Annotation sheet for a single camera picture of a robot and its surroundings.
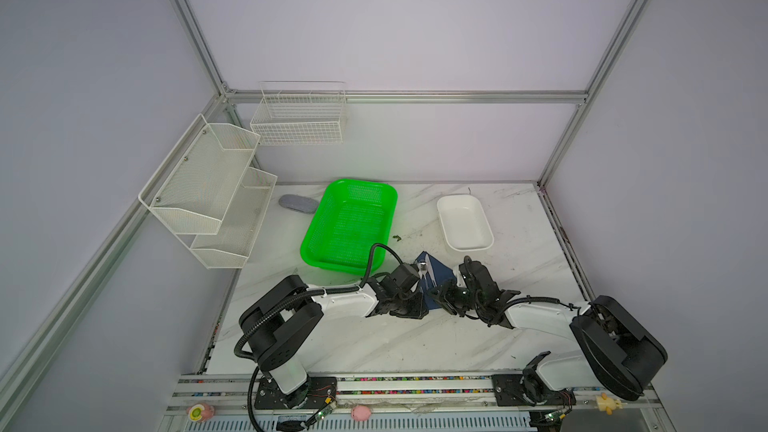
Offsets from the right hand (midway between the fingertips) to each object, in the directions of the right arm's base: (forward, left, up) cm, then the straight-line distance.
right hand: (427, 295), depth 86 cm
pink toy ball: (-28, +17, -3) cm, 33 cm away
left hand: (-4, +1, -2) cm, 5 cm away
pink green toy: (-29, +54, +1) cm, 61 cm away
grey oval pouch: (+38, +47, -1) cm, 61 cm away
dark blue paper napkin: (+10, -6, -5) cm, 13 cm away
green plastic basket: (+32, +26, -3) cm, 41 cm away
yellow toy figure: (-26, -41, -1) cm, 48 cm away
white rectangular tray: (+30, -16, -3) cm, 34 cm away
